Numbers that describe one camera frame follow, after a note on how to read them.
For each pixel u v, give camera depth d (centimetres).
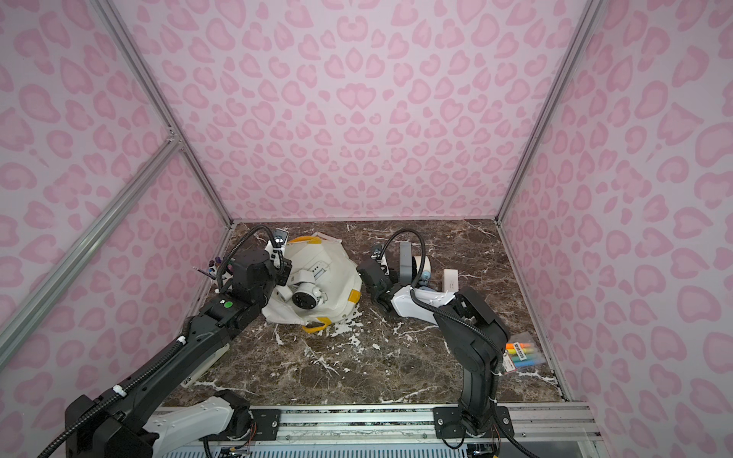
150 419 43
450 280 94
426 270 97
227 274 89
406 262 95
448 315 47
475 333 45
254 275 55
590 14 69
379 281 72
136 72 78
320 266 101
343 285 95
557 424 74
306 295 90
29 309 53
